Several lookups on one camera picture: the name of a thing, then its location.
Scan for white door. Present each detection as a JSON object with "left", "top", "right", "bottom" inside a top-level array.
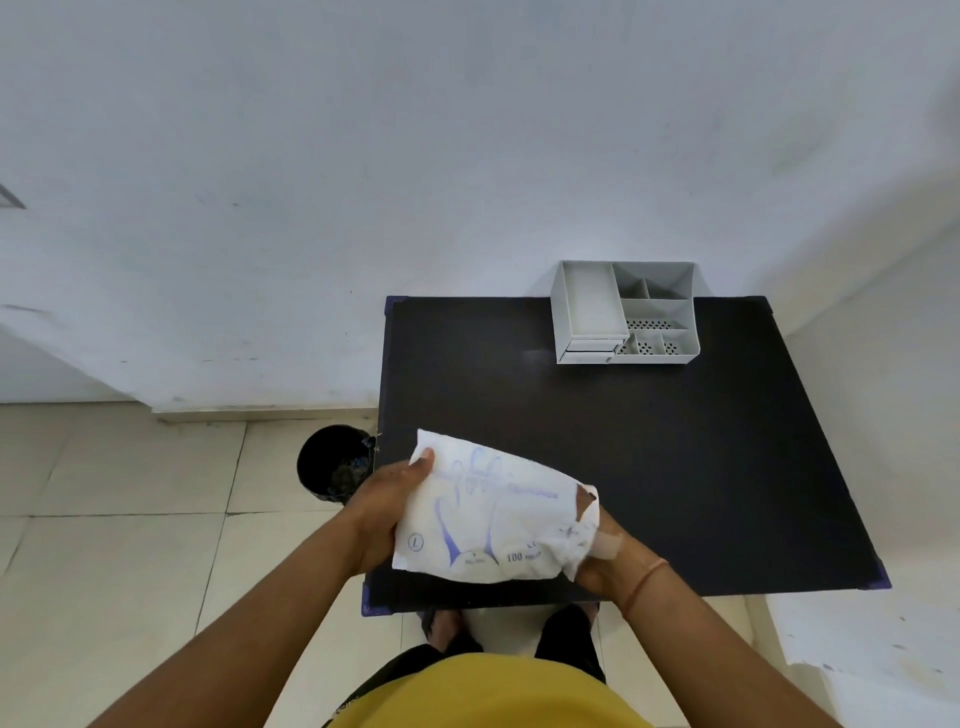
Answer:
[{"left": 0, "top": 322, "right": 155, "bottom": 408}]

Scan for white printed plastic packet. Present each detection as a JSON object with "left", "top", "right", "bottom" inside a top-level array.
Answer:
[{"left": 391, "top": 428, "right": 624, "bottom": 585}]

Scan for person's right hand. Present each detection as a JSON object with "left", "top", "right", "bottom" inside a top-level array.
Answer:
[{"left": 573, "top": 485, "right": 651, "bottom": 604}]

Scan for person's left hand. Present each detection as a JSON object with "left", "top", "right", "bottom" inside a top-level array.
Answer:
[{"left": 341, "top": 447, "right": 437, "bottom": 579}]

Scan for grey compartment organizer tray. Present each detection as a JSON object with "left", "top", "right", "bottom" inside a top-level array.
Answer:
[{"left": 551, "top": 260, "right": 703, "bottom": 367}]

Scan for yellow shirt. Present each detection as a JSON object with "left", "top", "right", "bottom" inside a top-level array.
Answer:
[{"left": 322, "top": 650, "right": 654, "bottom": 728}]

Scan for black round trash bin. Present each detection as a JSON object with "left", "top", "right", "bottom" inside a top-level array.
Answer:
[{"left": 296, "top": 425, "right": 377, "bottom": 505}]

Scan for black trousers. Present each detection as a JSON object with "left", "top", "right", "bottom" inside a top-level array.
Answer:
[{"left": 322, "top": 603, "right": 607, "bottom": 728}]

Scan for dark sandal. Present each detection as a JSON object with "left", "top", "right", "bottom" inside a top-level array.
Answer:
[{"left": 419, "top": 608, "right": 465, "bottom": 643}]

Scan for red thread bracelet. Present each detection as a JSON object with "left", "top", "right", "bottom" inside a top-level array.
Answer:
[{"left": 620, "top": 557, "right": 671, "bottom": 620}]

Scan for person's right forearm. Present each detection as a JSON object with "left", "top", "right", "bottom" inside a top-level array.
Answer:
[{"left": 622, "top": 562, "right": 845, "bottom": 728}]

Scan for person's left forearm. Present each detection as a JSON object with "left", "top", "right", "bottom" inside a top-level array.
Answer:
[{"left": 86, "top": 517, "right": 376, "bottom": 728}]

